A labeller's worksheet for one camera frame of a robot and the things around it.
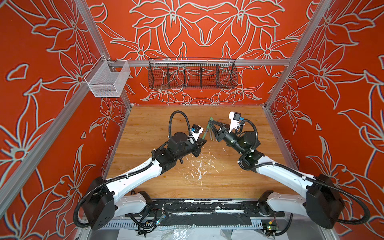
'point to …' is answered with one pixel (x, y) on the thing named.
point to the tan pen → (212, 136)
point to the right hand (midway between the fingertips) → (207, 123)
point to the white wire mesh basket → (108, 78)
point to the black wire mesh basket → (192, 73)
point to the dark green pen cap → (211, 118)
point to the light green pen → (210, 135)
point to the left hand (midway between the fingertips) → (205, 138)
